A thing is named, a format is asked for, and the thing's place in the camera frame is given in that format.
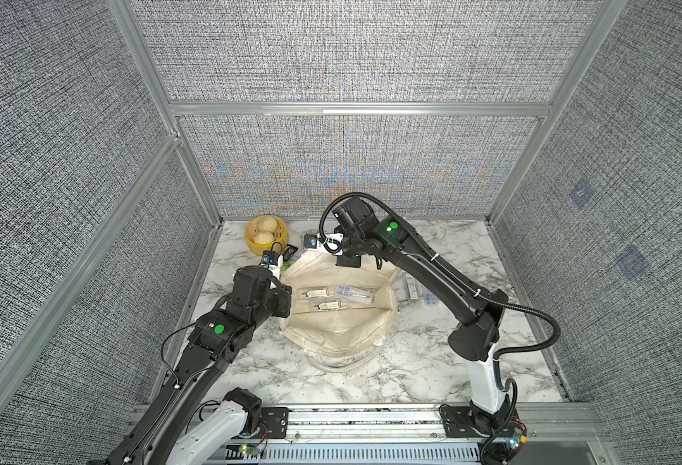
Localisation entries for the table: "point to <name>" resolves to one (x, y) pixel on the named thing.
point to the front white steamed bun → (263, 237)
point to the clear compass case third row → (331, 305)
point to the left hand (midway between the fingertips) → (290, 284)
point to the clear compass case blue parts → (356, 294)
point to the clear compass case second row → (319, 294)
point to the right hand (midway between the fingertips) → (337, 235)
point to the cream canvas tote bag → (341, 317)
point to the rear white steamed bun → (268, 224)
